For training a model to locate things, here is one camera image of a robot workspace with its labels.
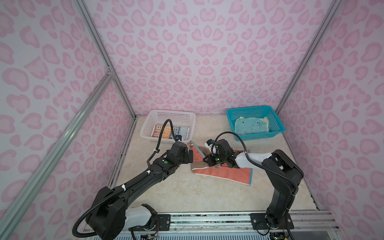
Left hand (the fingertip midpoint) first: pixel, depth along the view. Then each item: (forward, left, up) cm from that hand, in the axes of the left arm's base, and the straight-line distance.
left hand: (188, 151), depth 84 cm
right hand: (0, -8, -9) cm, 12 cm away
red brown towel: (-10, -32, -13) cm, 36 cm away
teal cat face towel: (+29, -46, -13) cm, 56 cm away
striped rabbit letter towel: (+23, +23, -10) cm, 34 cm away
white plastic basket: (+36, +23, -9) cm, 43 cm away
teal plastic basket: (+23, -61, -7) cm, 65 cm away
